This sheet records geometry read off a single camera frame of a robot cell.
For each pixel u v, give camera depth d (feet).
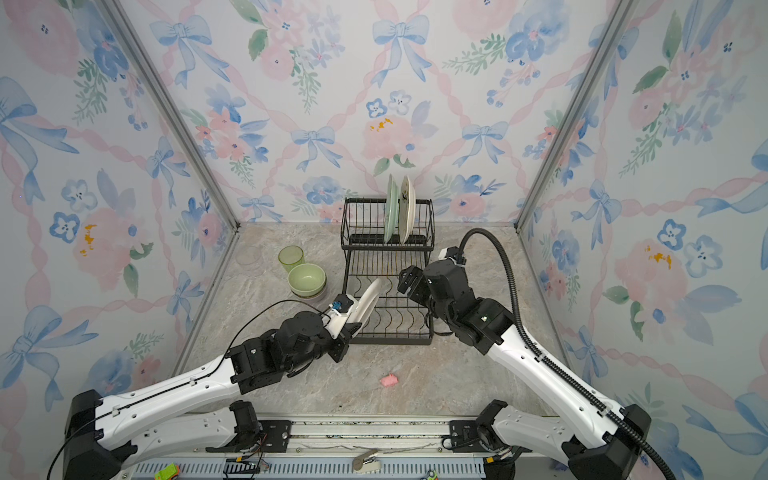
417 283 2.03
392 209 2.46
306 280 3.15
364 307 2.32
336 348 2.06
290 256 3.48
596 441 1.24
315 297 3.02
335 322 2.02
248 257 3.50
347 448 2.40
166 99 2.75
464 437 2.40
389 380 2.65
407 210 2.48
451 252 2.12
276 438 2.44
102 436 1.32
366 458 2.32
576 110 2.81
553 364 1.39
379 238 2.81
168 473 2.21
